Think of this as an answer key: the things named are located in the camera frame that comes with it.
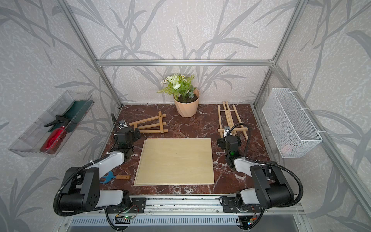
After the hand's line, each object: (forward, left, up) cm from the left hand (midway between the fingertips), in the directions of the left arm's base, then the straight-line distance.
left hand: (128, 130), depth 90 cm
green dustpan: (-4, +19, +20) cm, 28 cm away
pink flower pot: (+21, -37, -3) cm, 43 cm away
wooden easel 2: (+19, -70, -11) cm, 73 cm away
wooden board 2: (-15, -30, -12) cm, 36 cm away
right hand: (-1, -63, -2) cm, 63 cm away
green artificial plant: (+23, -32, +17) cm, 43 cm away
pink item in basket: (-18, -87, +11) cm, 90 cm away
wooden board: (-16, -30, -12) cm, 36 cm away
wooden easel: (+19, -16, -8) cm, 26 cm away
